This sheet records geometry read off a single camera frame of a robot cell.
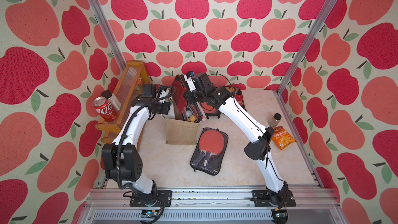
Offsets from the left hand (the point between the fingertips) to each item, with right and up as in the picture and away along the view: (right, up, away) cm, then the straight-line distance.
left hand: (169, 108), depth 86 cm
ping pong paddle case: (+46, +12, +32) cm, 58 cm away
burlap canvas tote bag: (+6, -12, -5) cm, 14 cm away
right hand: (+10, +7, -7) cm, 14 cm away
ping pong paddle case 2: (+23, -26, +1) cm, 34 cm away
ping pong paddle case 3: (+12, -1, -7) cm, 14 cm away
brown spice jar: (+65, -8, +10) cm, 66 cm away
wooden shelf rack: (-23, +21, +8) cm, 32 cm away
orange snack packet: (+66, -18, +5) cm, 69 cm away
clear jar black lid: (-22, +3, -15) cm, 27 cm away
